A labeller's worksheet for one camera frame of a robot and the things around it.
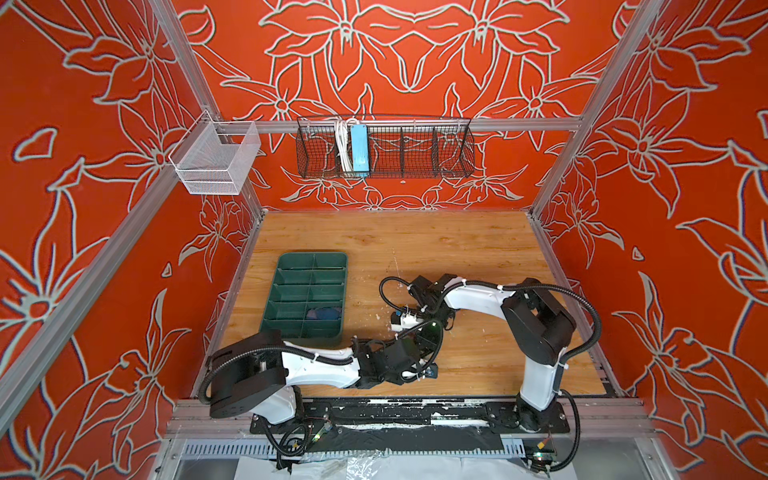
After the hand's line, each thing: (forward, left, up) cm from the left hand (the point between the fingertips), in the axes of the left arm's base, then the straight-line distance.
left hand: (408, 349), depth 82 cm
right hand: (0, -2, -2) cm, 3 cm away
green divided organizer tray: (+12, +31, +4) cm, 33 cm away
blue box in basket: (+49, +17, +32) cm, 61 cm away
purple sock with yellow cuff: (+8, +25, +3) cm, 27 cm away
